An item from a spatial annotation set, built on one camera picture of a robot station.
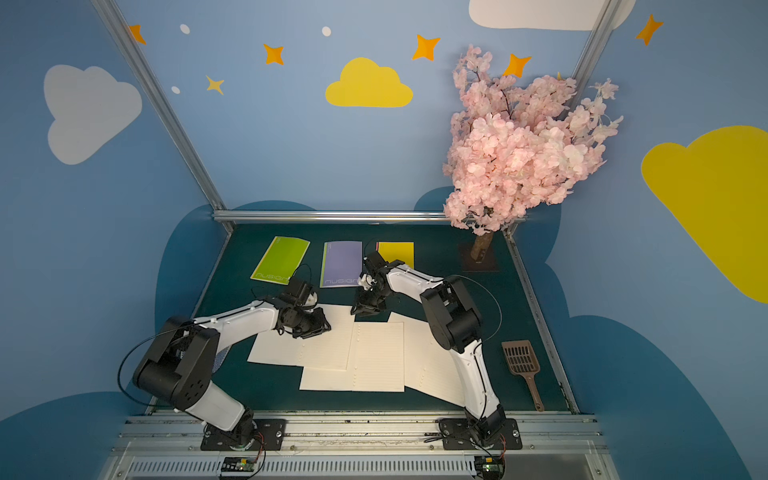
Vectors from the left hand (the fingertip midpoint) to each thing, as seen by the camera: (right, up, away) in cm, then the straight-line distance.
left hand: (329, 324), depth 92 cm
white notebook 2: (+31, -11, -5) cm, 33 cm away
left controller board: (-18, -29, -20) cm, 40 cm away
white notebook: (+21, +23, +23) cm, 39 cm away
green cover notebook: (-21, +20, +16) cm, 33 cm away
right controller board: (+44, -31, -19) cm, 57 cm away
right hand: (+9, +4, +4) cm, 10 cm away
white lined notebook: (+1, +18, +19) cm, 26 cm away
